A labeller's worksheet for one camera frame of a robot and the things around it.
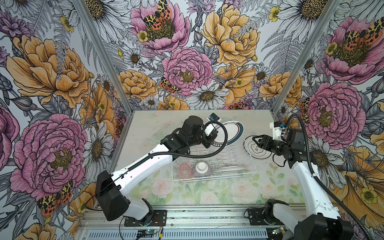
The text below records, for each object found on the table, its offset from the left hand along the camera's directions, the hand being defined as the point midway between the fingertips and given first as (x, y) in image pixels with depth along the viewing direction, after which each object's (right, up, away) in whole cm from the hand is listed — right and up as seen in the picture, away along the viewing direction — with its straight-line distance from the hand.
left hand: (214, 135), depth 73 cm
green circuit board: (-32, -46, -1) cm, 56 cm away
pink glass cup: (-15, -20, +9) cm, 27 cm away
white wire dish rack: (+17, -12, +25) cm, 32 cm away
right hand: (+22, -4, +5) cm, 23 cm away
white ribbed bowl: (-6, -20, +11) cm, 23 cm away
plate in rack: (+14, -19, +21) cm, 31 cm away
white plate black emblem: (+29, -11, +24) cm, 39 cm away
